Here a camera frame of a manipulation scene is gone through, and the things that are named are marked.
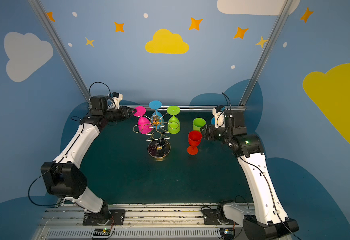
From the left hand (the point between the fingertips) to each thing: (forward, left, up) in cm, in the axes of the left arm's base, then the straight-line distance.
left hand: (134, 109), depth 81 cm
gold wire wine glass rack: (-6, -12, -28) cm, 31 cm away
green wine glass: (+6, -38, -17) cm, 42 cm away
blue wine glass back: (-6, -13, -1) cm, 15 cm away
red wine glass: (-7, -35, -16) cm, 39 cm away
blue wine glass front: (+6, -48, -15) cm, 50 cm away
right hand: (-15, -39, +4) cm, 42 cm away
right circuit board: (-53, -50, -33) cm, 80 cm away
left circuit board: (-53, +13, -34) cm, 64 cm away
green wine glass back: (-1, -22, -10) cm, 24 cm away
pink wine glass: (0, -3, -12) cm, 13 cm away
